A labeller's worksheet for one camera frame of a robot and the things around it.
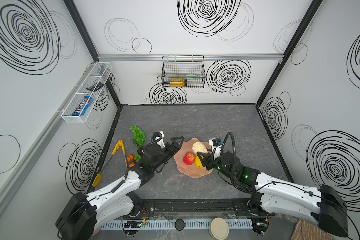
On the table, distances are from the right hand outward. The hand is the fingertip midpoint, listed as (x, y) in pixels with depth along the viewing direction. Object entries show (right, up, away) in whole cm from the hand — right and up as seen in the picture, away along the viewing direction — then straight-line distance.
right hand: (200, 151), depth 75 cm
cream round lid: (+6, -31, -11) cm, 33 cm away
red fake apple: (-6, -6, +10) cm, 13 cm away
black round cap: (-10, -28, -13) cm, 32 cm away
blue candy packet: (-57, +23, -3) cm, 62 cm away
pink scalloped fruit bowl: (-4, -13, +10) cm, 17 cm away
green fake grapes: (-37, +4, +22) cm, 43 cm away
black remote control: (-55, +34, +6) cm, 65 cm away
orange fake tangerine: (-40, -7, +15) cm, 43 cm away
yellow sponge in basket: (-12, +38, +14) cm, 42 cm away
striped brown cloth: (+46, -34, -8) cm, 57 cm away
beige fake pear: (-1, +2, -1) cm, 3 cm away
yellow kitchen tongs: (-56, -17, +6) cm, 59 cm away
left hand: (-9, +5, 0) cm, 10 cm away
